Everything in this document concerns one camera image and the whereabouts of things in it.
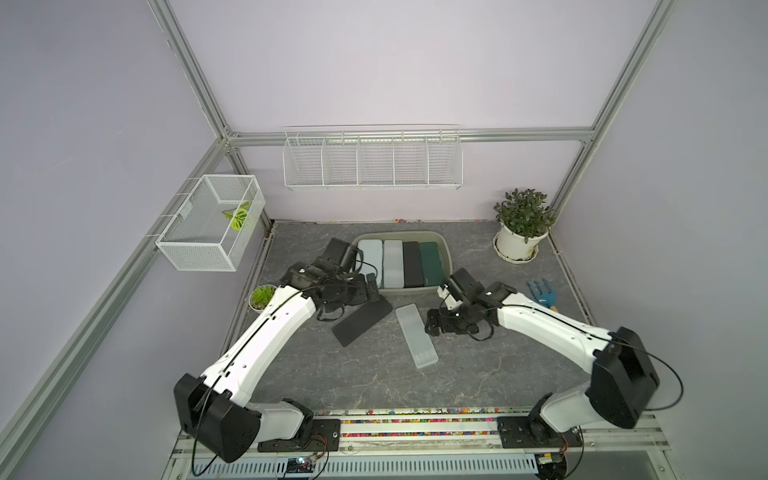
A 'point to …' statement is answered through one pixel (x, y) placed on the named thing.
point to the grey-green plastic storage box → (440, 237)
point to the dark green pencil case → (431, 264)
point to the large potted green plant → (525, 220)
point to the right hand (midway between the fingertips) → (437, 326)
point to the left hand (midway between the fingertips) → (363, 297)
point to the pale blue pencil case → (372, 251)
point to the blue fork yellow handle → (545, 296)
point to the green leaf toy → (237, 215)
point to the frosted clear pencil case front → (393, 260)
